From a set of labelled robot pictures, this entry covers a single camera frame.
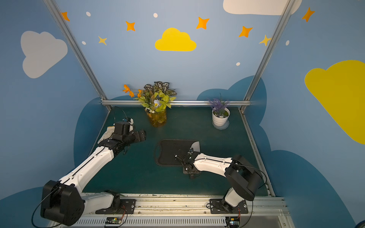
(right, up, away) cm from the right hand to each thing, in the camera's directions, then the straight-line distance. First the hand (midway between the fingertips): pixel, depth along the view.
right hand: (191, 167), depth 88 cm
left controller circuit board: (-41, -22, -16) cm, 49 cm away
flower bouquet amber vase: (-23, +44, +4) cm, 50 cm away
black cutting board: (-13, +8, +7) cm, 17 cm away
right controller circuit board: (+21, -23, -16) cm, 35 cm away
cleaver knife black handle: (+4, +11, +12) cm, 17 cm away
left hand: (-32, +23, -3) cm, 39 cm away
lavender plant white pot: (+23, +36, +17) cm, 46 cm away
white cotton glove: (-61, +22, +17) cm, 67 cm away
